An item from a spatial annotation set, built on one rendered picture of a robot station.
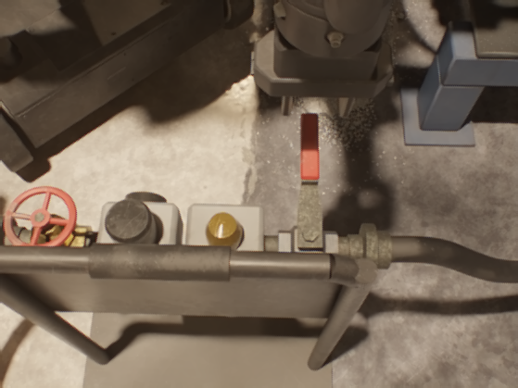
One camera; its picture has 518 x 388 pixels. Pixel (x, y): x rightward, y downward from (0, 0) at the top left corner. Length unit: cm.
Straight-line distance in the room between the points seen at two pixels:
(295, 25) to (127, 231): 27
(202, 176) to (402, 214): 39
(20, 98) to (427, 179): 76
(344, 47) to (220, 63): 88
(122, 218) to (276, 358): 53
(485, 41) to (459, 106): 16
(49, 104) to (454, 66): 70
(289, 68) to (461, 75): 64
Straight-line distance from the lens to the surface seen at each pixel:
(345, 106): 58
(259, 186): 117
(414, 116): 128
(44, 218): 64
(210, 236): 61
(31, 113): 114
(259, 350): 107
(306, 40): 46
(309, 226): 64
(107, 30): 116
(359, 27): 40
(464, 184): 124
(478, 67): 110
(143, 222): 61
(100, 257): 53
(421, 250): 67
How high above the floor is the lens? 106
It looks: 66 degrees down
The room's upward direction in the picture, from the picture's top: straight up
